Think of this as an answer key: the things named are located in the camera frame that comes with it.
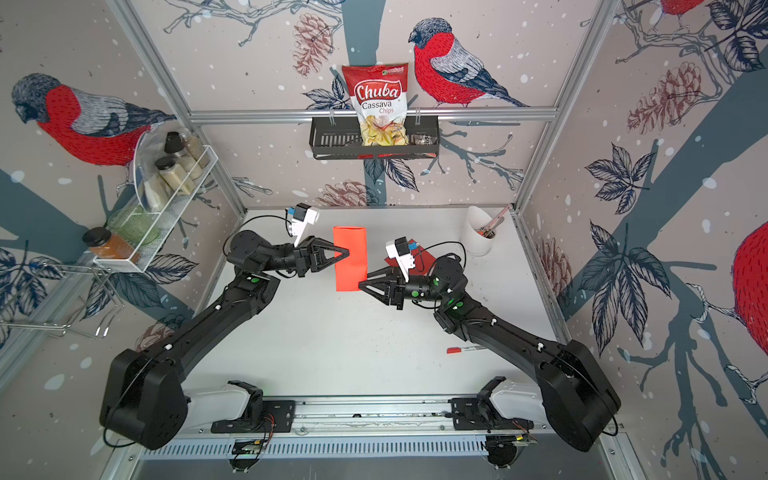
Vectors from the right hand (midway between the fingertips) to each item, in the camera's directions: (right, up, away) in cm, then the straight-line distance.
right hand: (363, 284), depth 66 cm
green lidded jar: (-57, +14, +6) cm, 59 cm away
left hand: (-3, +7, -4) cm, 8 cm away
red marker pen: (+24, -22, +18) cm, 38 cm away
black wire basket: (-10, +42, +29) cm, 53 cm away
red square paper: (-2, +4, -2) cm, 5 cm away
